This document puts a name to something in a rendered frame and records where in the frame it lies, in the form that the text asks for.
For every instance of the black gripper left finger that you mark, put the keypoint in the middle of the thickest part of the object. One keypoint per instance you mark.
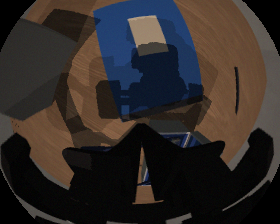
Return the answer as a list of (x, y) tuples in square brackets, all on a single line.
[(120, 162)]

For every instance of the black-framed glasses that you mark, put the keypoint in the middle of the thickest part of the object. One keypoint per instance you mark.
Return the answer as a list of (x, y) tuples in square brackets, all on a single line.
[(103, 148)]

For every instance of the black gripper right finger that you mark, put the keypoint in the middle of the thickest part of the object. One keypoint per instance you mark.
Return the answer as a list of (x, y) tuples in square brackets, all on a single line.
[(164, 159)]

